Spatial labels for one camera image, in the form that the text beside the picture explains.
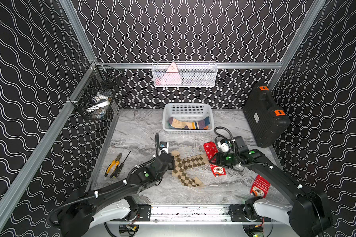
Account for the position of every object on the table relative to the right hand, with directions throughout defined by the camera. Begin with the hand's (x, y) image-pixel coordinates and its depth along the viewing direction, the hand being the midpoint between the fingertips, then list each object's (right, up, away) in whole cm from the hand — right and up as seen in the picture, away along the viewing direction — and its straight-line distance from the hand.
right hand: (211, 161), depth 81 cm
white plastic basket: (-11, +25, +32) cm, 42 cm away
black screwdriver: (-54, -6, +9) cm, 55 cm away
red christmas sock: (+3, +3, +16) cm, 17 cm away
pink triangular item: (-22, +50, +9) cm, 55 cm away
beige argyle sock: (-18, -6, -1) cm, 19 cm away
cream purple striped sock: (-19, +21, +26) cm, 39 cm away
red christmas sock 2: (+28, -15, +2) cm, 31 cm away
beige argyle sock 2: (-15, -4, +11) cm, 18 cm away
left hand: (-22, +5, -1) cm, 23 cm away
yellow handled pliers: (-57, -2, +11) cm, 58 cm away
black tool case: (+34, +23, +9) cm, 42 cm away
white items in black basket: (-59, +31, -5) cm, 67 cm away
